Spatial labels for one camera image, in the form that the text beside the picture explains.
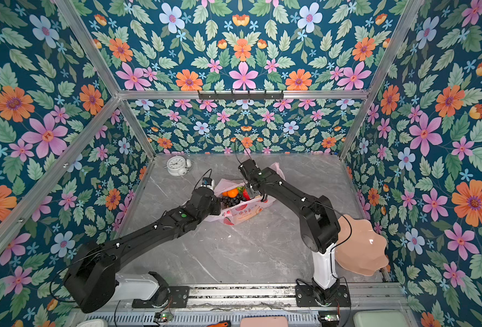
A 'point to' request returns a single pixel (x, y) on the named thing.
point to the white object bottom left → (93, 323)
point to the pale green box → (379, 318)
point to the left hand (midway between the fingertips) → (221, 194)
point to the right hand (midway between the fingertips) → (263, 184)
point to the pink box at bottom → (264, 321)
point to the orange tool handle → (222, 324)
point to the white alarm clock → (177, 165)
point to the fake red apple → (246, 195)
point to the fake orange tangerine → (233, 193)
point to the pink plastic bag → (244, 211)
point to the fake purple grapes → (228, 201)
